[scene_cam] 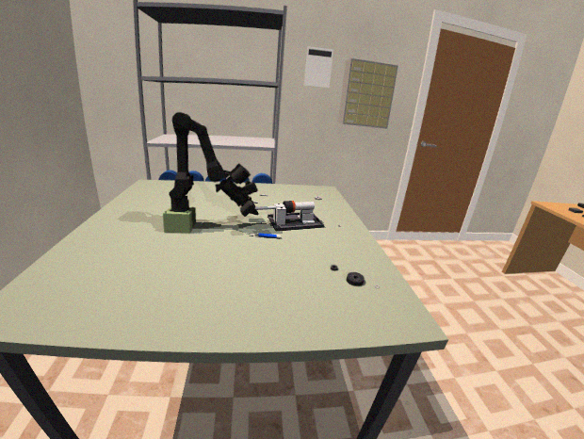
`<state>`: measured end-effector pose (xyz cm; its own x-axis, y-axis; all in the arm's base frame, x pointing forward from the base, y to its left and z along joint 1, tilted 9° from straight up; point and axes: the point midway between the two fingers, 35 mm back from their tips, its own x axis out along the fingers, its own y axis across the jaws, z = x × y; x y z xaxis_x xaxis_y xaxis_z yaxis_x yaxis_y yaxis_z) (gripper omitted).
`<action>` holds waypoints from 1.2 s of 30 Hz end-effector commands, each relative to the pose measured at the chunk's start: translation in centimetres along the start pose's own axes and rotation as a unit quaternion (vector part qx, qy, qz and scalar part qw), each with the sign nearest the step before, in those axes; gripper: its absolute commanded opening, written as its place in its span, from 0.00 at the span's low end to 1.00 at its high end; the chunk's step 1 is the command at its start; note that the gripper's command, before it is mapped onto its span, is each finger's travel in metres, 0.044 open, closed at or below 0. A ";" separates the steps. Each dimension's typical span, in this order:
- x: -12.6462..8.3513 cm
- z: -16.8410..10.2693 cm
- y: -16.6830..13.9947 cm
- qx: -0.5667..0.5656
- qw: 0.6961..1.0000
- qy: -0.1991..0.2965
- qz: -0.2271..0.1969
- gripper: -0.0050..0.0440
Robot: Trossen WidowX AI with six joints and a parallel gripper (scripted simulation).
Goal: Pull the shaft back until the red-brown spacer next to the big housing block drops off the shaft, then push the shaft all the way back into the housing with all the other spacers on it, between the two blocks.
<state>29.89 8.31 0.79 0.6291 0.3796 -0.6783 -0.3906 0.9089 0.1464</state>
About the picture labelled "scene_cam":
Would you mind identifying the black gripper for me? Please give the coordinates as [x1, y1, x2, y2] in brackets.
[229, 187, 259, 217]

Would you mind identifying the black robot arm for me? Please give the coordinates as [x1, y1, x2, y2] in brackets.
[169, 112, 258, 213]

